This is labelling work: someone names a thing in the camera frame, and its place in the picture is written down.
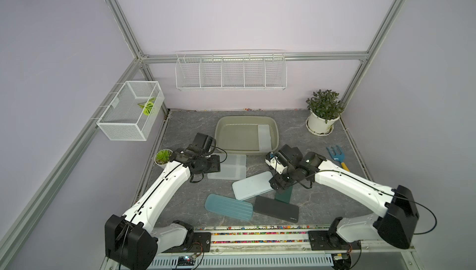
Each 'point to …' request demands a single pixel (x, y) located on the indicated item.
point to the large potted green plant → (325, 108)
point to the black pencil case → (277, 209)
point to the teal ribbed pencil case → (229, 206)
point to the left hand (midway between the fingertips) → (214, 167)
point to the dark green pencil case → (285, 195)
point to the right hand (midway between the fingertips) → (278, 177)
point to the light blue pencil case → (253, 186)
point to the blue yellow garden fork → (338, 157)
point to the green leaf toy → (147, 106)
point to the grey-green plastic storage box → (246, 134)
